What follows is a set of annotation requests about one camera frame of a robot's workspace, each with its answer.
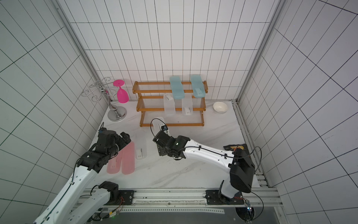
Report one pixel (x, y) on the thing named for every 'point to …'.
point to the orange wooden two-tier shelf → (155, 96)
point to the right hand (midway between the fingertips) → (160, 148)
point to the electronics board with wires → (245, 213)
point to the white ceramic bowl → (220, 107)
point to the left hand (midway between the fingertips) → (123, 142)
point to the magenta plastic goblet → (122, 95)
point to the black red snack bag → (231, 147)
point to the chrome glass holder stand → (96, 90)
